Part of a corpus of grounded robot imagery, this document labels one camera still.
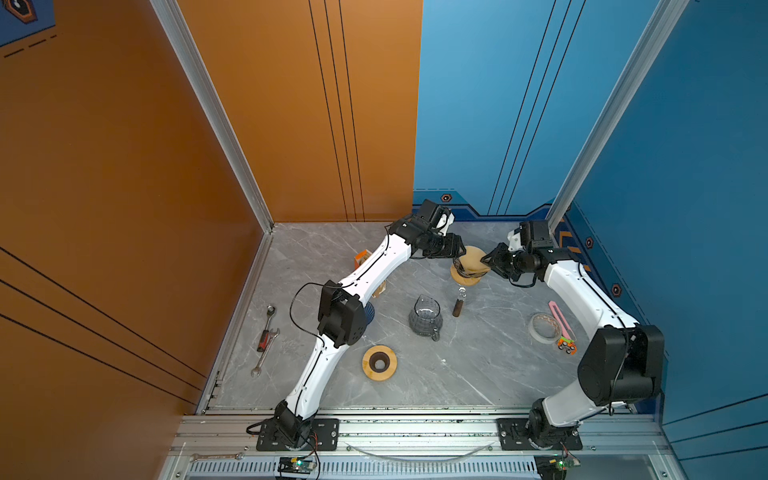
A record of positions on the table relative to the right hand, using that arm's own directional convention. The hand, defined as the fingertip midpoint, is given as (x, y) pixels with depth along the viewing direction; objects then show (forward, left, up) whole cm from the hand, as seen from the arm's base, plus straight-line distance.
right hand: (481, 260), depth 87 cm
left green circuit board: (-48, +50, -18) cm, 71 cm away
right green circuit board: (-48, -12, -19) cm, 53 cm away
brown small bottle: (-1, +3, -17) cm, 17 cm away
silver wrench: (-26, +66, -17) cm, 73 cm away
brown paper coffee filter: (0, +3, -2) cm, 3 cm away
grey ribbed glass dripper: (-2, +6, -2) cm, 7 cm away
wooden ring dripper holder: (-4, +4, -6) cm, 8 cm away
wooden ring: (-24, +30, -17) cm, 42 cm away
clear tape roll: (-13, -20, -18) cm, 30 cm away
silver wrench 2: (-8, +66, -14) cm, 68 cm away
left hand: (+3, +6, +2) cm, 7 cm away
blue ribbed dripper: (-11, +34, -11) cm, 37 cm away
